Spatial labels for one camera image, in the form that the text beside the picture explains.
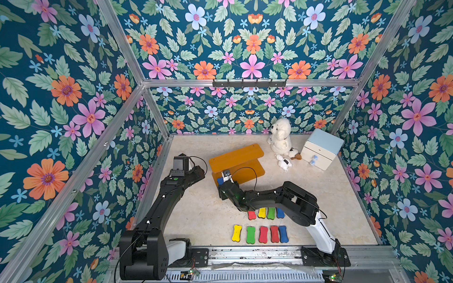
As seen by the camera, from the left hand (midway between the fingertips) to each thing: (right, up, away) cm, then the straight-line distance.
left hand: (202, 170), depth 86 cm
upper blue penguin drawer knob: (+61, +6, +13) cm, 63 cm away
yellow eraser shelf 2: (+17, -28, -7) cm, 34 cm away
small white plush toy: (+44, +2, +15) cm, 47 cm away
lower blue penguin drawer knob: (+61, +3, +16) cm, 63 cm away
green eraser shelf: (+34, -21, -2) cm, 40 cm away
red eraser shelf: (+24, -22, -2) cm, 33 cm away
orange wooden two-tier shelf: (+20, +2, +9) cm, 22 cm away
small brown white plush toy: (+52, +8, +21) cm, 56 cm away
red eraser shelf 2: (+29, -29, -5) cm, 42 cm away
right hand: (+9, -8, +9) cm, 15 cm away
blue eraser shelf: (+38, -29, -8) cm, 49 cm away
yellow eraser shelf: (+29, -21, -1) cm, 36 cm away
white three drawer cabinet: (+65, +12, +9) cm, 67 cm away
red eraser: (+35, -28, -7) cm, 45 cm away
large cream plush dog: (+41, +16, +13) cm, 46 cm away
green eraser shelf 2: (+24, -29, -5) cm, 38 cm away
